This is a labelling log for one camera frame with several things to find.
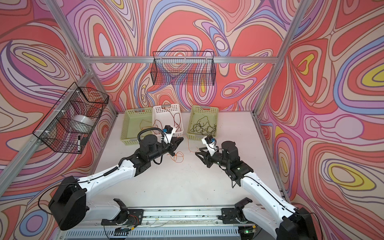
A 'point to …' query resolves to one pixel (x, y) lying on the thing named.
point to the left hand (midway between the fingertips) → (184, 138)
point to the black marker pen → (79, 147)
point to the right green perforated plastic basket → (203, 122)
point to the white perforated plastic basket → (166, 114)
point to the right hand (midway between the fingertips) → (199, 154)
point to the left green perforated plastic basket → (135, 120)
